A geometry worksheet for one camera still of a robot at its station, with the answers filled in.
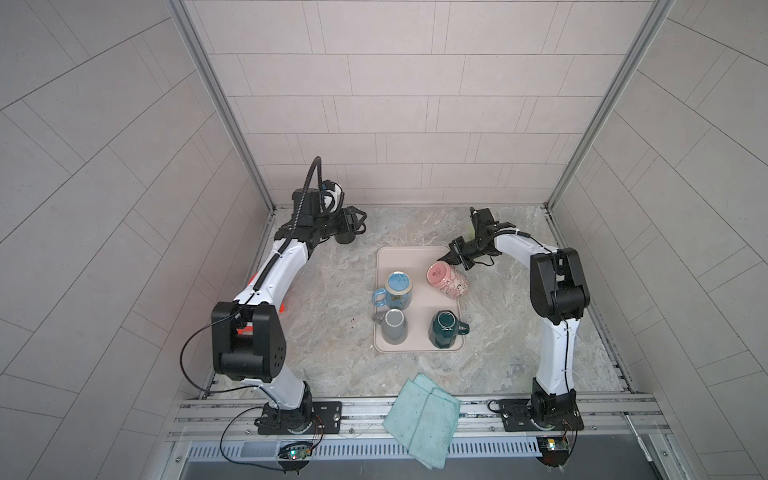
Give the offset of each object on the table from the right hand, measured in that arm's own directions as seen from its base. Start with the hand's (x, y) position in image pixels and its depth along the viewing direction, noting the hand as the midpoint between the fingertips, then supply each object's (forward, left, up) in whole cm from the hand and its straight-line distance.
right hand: (439, 254), depth 94 cm
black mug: (+13, +32, -4) cm, 34 cm away
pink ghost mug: (-12, 0, +5) cm, 13 cm away
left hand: (+4, +23, +17) cm, 28 cm away
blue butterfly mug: (-15, +14, +3) cm, 21 cm away
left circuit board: (-48, +38, -3) cm, 62 cm away
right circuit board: (-51, -20, -9) cm, 56 cm away
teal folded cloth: (-44, +9, -6) cm, 45 cm away
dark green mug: (-26, +3, +3) cm, 26 cm away
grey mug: (-24, +15, +2) cm, 29 cm away
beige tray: (-12, +5, -7) cm, 15 cm away
